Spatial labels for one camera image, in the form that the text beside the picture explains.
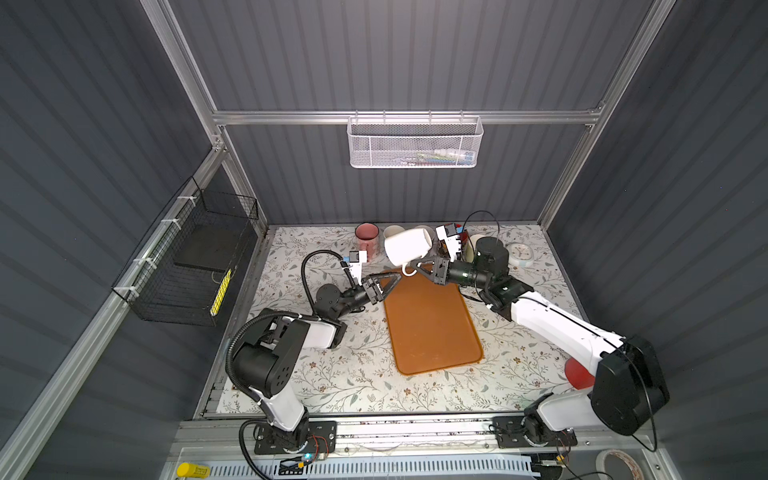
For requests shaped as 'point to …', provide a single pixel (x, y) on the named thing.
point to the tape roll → (600, 464)
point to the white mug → (407, 246)
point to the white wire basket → (414, 142)
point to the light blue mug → (391, 230)
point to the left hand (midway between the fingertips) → (401, 278)
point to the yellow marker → (194, 471)
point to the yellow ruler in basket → (220, 293)
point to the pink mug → (367, 235)
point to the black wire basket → (184, 267)
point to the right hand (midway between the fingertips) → (415, 267)
